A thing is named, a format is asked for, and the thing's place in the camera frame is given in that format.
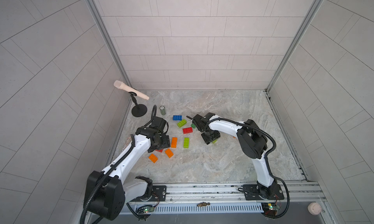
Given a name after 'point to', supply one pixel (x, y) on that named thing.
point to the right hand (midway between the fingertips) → (211, 141)
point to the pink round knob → (314, 208)
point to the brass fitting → (203, 204)
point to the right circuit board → (270, 208)
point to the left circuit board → (148, 209)
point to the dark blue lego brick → (177, 117)
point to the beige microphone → (119, 84)
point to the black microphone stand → (140, 109)
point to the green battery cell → (162, 110)
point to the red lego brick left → (187, 130)
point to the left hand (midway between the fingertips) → (165, 144)
